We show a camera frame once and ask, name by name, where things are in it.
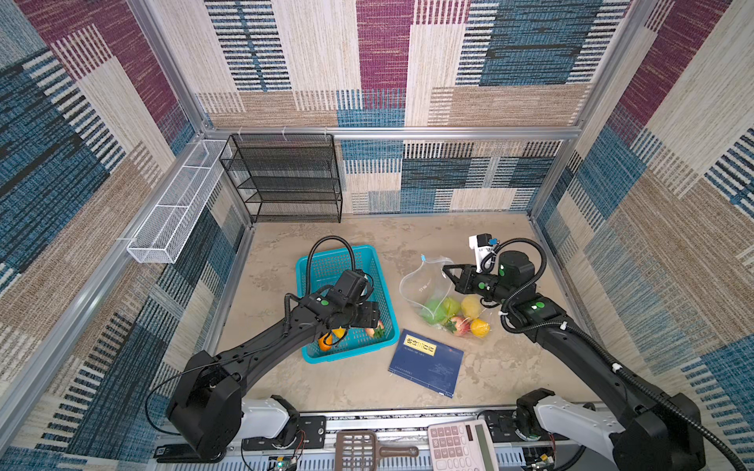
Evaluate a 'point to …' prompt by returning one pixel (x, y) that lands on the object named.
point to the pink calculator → (463, 445)
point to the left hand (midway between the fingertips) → (372, 310)
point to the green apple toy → (433, 311)
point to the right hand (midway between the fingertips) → (444, 272)
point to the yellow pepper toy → (339, 332)
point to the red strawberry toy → (462, 325)
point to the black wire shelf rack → (286, 178)
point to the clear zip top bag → (425, 280)
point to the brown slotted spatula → (358, 450)
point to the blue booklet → (427, 362)
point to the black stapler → (184, 453)
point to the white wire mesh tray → (162, 235)
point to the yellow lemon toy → (480, 328)
